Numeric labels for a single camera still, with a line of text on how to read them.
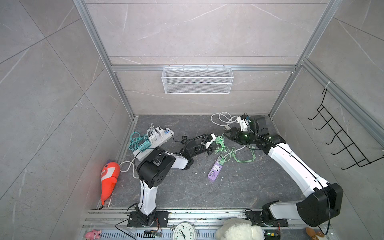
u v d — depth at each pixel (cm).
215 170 88
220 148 80
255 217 73
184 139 107
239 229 54
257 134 59
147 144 95
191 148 72
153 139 97
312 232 70
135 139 106
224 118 118
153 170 51
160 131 101
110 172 82
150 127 101
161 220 73
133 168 53
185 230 67
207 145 75
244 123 73
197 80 100
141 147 93
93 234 67
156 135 98
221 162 87
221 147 80
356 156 61
